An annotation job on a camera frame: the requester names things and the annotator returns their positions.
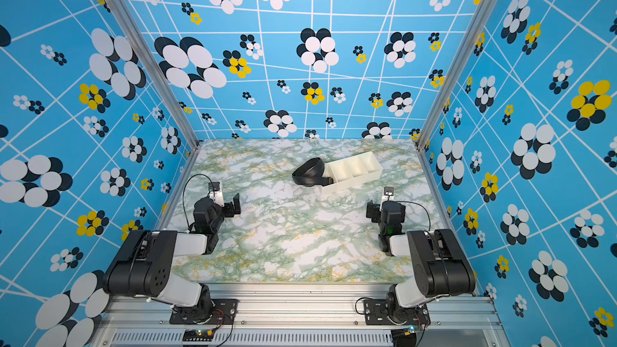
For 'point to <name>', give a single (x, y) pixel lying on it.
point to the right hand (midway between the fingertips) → (389, 201)
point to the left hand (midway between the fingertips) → (228, 193)
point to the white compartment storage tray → (352, 172)
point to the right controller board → (405, 336)
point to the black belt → (311, 173)
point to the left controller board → (198, 335)
